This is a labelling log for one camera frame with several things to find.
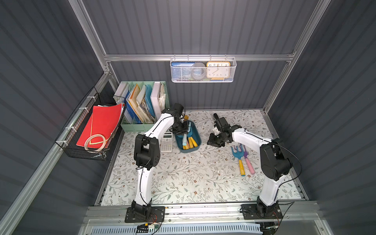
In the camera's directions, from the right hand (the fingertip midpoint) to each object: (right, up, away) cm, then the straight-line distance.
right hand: (211, 142), depth 93 cm
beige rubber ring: (-61, +6, -24) cm, 66 cm away
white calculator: (-30, -1, +6) cm, 30 cm away
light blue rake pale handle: (-17, +4, -2) cm, 18 cm away
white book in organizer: (-36, +28, 0) cm, 46 cm away
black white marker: (+6, +18, +18) cm, 26 cm away
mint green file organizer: (-44, +27, +2) cm, 51 cm away
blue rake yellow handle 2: (+18, -8, 0) cm, 20 cm away
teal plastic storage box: (-12, +6, +12) cm, 18 cm away
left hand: (-17, +7, +1) cm, 18 cm away
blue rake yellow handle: (-11, -1, +6) cm, 13 cm away
